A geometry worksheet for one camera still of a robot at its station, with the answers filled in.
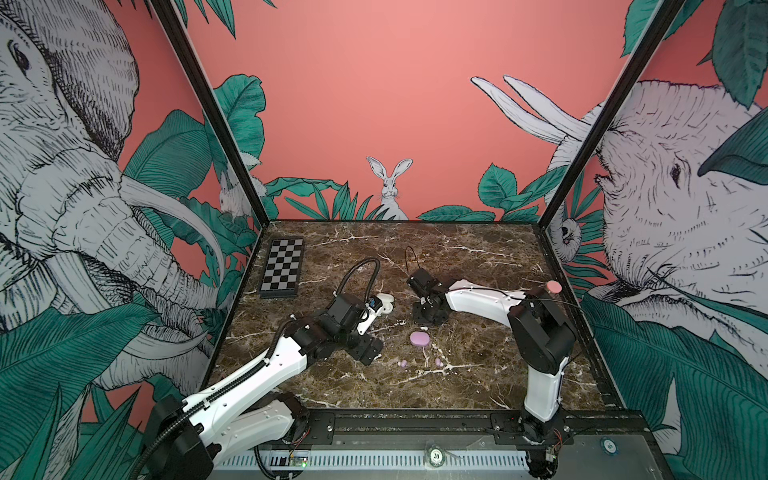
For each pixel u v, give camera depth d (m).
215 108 0.87
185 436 0.38
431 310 0.78
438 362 0.84
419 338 0.88
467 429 0.76
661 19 0.70
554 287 0.91
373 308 0.70
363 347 0.68
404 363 0.84
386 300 0.95
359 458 0.70
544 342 0.49
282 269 1.01
